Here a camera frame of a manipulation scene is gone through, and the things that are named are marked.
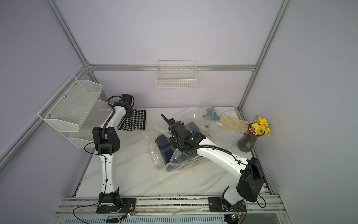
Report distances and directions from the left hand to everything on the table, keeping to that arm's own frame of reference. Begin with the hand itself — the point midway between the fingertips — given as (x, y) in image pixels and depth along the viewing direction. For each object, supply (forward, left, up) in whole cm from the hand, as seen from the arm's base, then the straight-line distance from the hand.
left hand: (123, 115), depth 102 cm
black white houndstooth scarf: (-1, -9, -7) cm, 11 cm away
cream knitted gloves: (0, -86, -11) cm, 87 cm away
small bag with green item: (+10, -65, -8) cm, 66 cm away
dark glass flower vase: (-23, -86, +1) cm, 89 cm away
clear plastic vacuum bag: (-20, -32, +11) cm, 39 cm away
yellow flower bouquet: (-21, -89, +14) cm, 93 cm away
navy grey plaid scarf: (-26, -35, 0) cm, 44 cm away
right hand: (-25, -42, +8) cm, 49 cm away
